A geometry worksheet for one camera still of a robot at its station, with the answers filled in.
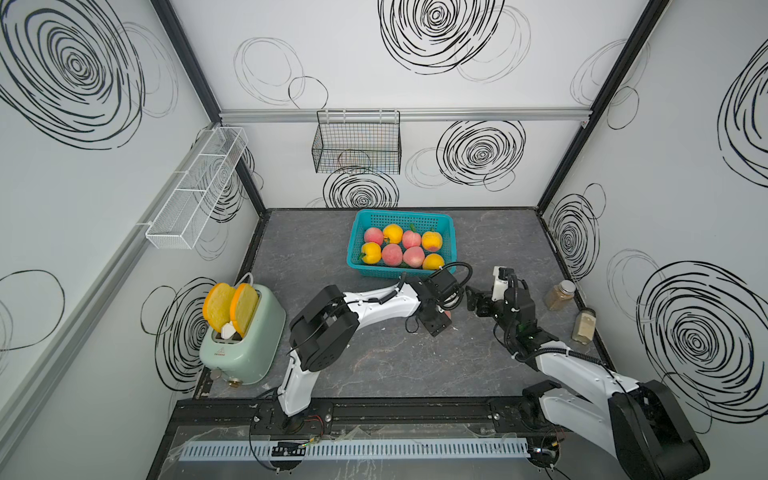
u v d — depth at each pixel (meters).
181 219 0.71
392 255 0.99
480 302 0.78
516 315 0.64
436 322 0.78
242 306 0.71
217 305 0.70
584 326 0.85
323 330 0.49
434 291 0.69
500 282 0.75
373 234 1.05
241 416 0.74
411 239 1.03
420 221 1.08
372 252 1.01
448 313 0.88
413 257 0.99
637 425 0.40
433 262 0.96
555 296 0.88
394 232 1.05
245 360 0.69
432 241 1.05
